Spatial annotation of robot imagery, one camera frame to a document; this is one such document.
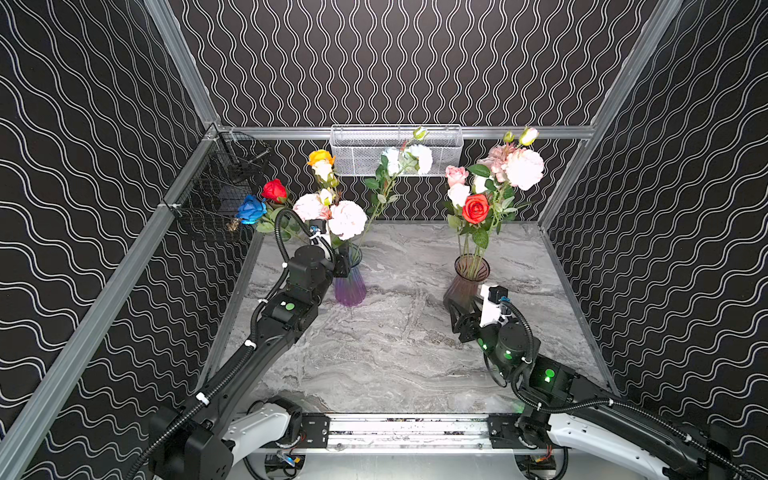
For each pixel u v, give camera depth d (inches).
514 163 21.5
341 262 26.1
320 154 30.3
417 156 27.0
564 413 21.0
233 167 37.3
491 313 23.9
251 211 24.7
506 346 20.3
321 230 24.6
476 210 24.7
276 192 27.7
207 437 14.8
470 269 32.9
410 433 29.6
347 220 23.0
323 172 28.8
